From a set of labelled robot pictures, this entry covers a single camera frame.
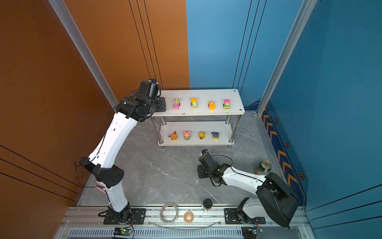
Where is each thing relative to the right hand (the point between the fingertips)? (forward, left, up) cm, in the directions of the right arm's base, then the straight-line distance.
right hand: (199, 170), depth 87 cm
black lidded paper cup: (-20, -4, +7) cm, 21 cm away
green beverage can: (-2, -34, +8) cm, 35 cm away
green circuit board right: (-29, -24, -4) cm, 38 cm away
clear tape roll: (-22, +19, -3) cm, 30 cm away
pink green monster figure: (+19, +8, +9) cm, 22 cm away
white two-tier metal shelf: (+28, -20, +3) cm, 34 cm away
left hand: (+21, +18, +35) cm, 45 cm away
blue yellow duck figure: (+19, -11, +9) cm, 23 cm away
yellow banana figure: (+20, -2, +8) cm, 21 cm away
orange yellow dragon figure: (+18, +15, +10) cm, 26 cm away
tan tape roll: (-23, +6, -4) cm, 24 cm away
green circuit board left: (-29, +35, -3) cm, 46 cm away
